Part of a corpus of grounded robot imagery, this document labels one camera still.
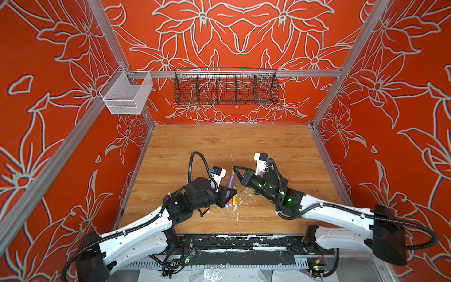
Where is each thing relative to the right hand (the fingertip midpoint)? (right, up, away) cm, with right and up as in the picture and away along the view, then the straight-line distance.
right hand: (229, 170), depth 68 cm
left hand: (+3, -8, +1) cm, 9 cm away
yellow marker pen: (+3, -18, +17) cm, 25 cm away
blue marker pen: (0, -19, +15) cm, 25 cm away
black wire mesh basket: (-1, +43, +30) cm, 52 cm away
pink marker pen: (+1, -18, +15) cm, 24 cm away
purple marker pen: (+1, -6, 0) cm, 6 cm away
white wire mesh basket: (-56, +38, +25) cm, 72 cm away
